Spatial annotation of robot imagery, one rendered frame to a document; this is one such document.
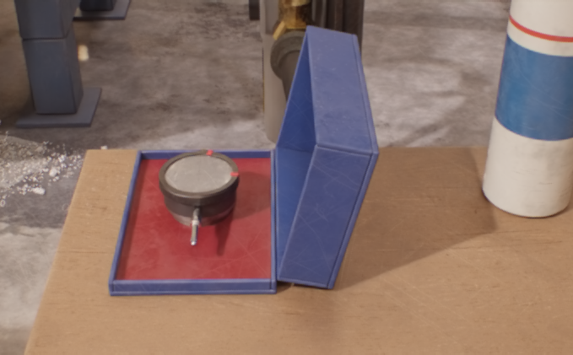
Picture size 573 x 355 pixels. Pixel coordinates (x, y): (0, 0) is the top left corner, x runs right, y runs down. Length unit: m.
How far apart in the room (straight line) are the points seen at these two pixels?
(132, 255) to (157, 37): 1.43
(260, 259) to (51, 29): 1.10
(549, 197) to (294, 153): 0.20
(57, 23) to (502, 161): 1.12
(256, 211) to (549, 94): 0.22
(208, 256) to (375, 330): 0.13
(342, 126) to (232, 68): 1.34
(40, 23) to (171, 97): 0.30
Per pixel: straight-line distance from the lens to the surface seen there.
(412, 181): 0.69
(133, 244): 0.62
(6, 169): 1.60
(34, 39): 1.66
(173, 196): 0.62
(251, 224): 0.63
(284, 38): 0.94
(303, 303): 0.58
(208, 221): 0.63
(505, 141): 0.64
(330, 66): 0.60
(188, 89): 1.79
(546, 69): 0.60
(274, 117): 1.13
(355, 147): 0.51
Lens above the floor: 0.86
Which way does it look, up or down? 35 degrees down
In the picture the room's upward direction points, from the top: straight up
